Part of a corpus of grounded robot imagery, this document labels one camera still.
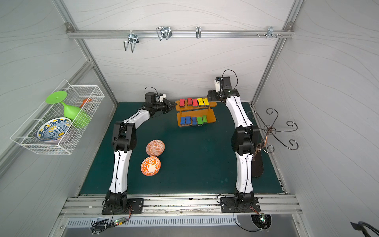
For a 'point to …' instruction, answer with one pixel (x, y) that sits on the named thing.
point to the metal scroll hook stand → (266, 143)
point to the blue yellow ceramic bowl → (53, 130)
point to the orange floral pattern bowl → (150, 166)
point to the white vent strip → (152, 221)
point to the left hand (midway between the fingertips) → (177, 103)
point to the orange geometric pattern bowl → (155, 147)
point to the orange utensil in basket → (84, 101)
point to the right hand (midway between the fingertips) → (215, 93)
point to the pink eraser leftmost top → (182, 103)
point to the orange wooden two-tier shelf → (195, 115)
